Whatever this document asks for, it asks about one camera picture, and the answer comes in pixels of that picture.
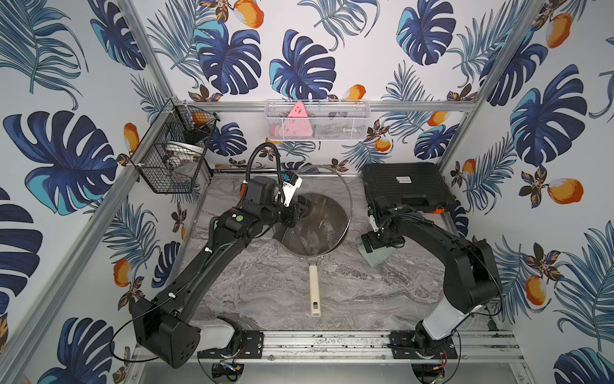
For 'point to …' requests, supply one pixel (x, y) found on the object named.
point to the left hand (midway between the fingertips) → (302, 201)
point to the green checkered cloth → (377, 256)
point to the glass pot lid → (325, 202)
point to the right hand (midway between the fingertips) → (380, 242)
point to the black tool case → (420, 186)
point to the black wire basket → (170, 154)
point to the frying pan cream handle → (315, 299)
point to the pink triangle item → (297, 123)
